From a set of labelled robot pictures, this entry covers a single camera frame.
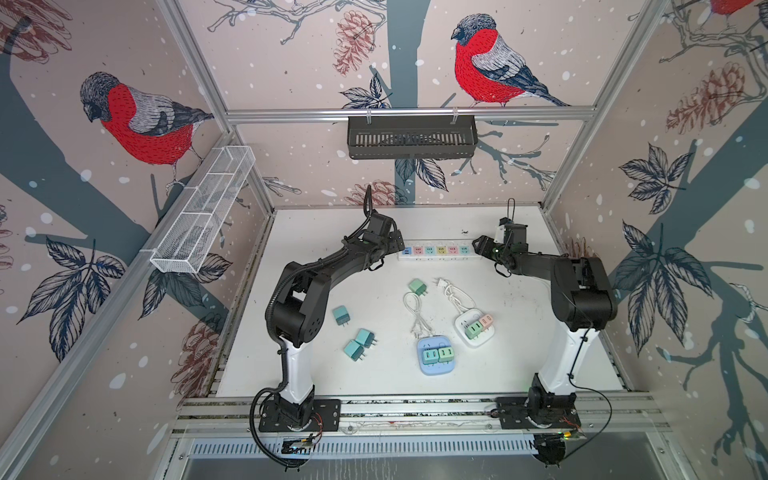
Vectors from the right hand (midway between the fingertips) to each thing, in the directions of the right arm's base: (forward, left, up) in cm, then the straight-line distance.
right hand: (480, 245), depth 104 cm
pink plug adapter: (-30, +3, +3) cm, 30 cm away
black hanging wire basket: (+28, +25, +27) cm, 46 cm away
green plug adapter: (-17, +22, -1) cm, 28 cm away
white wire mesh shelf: (-24, +80, +30) cm, 88 cm away
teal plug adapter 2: (-38, +40, 0) cm, 55 cm away
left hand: (-5, +31, +8) cm, 32 cm away
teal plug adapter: (-34, +37, -1) cm, 51 cm away
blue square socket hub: (-40, +17, +4) cm, 44 cm away
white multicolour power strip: (-2, +14, -1) cm, 15 cm away
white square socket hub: (-27, +8, -2) cm, 28 cm away
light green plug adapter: (-32, +7, +2) cm, 33 cm away
